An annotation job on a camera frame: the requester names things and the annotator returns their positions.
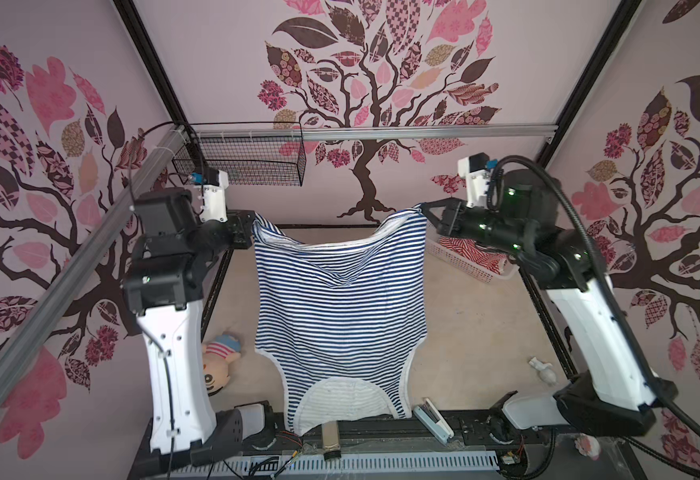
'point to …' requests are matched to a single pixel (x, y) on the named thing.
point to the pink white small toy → (588, 446)
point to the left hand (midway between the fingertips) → (252, 220)
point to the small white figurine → (546, 372)
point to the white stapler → (433, 419)
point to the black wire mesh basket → (252, 153)
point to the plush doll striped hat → (217, 354)
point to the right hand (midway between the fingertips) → (426, 202)
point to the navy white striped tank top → (342, 322)
